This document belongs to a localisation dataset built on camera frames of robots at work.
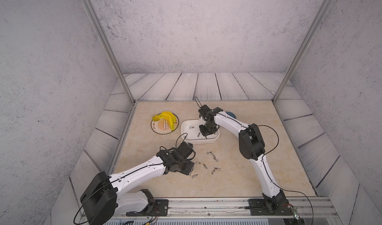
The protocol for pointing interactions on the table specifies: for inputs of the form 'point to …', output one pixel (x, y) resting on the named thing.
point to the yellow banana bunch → (167, 115)
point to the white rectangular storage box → (191, 134)
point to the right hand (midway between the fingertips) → (204, 134)
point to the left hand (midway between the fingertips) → (191, 169)
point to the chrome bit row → (197, 162)
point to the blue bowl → (231, 114)
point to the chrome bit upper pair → (209, 152)
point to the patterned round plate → (162, 126)
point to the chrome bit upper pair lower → (216, 160)
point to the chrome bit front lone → (194, 175)
